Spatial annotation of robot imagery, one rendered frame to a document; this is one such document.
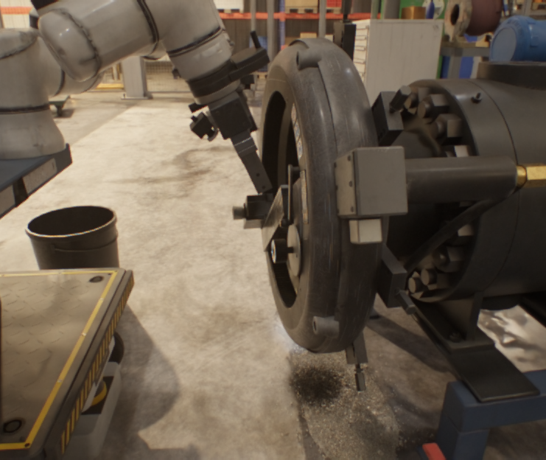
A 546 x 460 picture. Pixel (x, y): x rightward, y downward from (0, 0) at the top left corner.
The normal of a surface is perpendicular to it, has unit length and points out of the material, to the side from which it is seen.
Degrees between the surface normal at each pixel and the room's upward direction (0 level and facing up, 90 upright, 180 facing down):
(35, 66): 90
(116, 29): 91
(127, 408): 0
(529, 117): 39
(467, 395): 0
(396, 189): 68
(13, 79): 90
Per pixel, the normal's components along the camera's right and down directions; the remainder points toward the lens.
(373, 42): 0.07, 0.40
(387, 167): 0.16, 0.01
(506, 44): -0.98, 0.07
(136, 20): 0.48, 0.37
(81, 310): 0.00, -0.92
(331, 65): 0.07, -0.62
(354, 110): 0.11, -0.36
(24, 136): 0.53, -0.04
